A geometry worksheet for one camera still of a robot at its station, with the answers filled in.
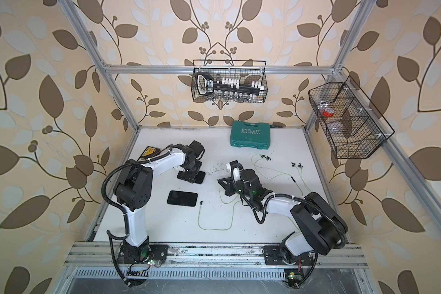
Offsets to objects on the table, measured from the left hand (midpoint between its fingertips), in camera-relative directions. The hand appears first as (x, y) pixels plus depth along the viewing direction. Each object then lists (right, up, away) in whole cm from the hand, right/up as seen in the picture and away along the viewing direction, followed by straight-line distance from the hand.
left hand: (198, 170), depth 96 cm
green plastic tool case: (+33, +19, +14) cm, 41 cm away
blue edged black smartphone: (+2, -3, -5) cm, 6 cm away
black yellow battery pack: (-31, +9, +9) cm, 33 cm away
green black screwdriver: (+48, +26, +24) cm, 59 cm away
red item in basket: (+60, +28, -14) cm, 67 cm away
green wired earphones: (+56, +1, +6) cm, 57 cm away
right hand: (+12, -4, -11) cm, 16 cm away
